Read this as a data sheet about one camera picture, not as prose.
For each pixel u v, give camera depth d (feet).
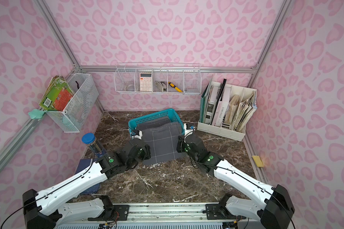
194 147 1.80
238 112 3.06
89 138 2.62
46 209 1.27
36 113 2.05
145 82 3.12
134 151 1.78
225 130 3.15
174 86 3.21
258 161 3.09
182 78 3.30
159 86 3.30
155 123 3.39
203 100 2.87
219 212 2.24
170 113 3.52
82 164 2.98
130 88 3.14
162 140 2.50
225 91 3.03
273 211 1.23
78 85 2.94
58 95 2.37
